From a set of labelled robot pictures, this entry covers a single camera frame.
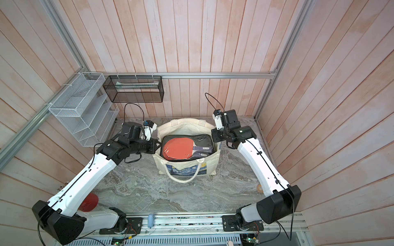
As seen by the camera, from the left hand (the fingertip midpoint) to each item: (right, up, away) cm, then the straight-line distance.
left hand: (160, 146), depth 74 cm
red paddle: (+9, -1, +5) cm, 10 cm away
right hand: (+28, +8, +5) cm, 29 cm away
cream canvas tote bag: (+19, -9, -4) cm, 22 cm away
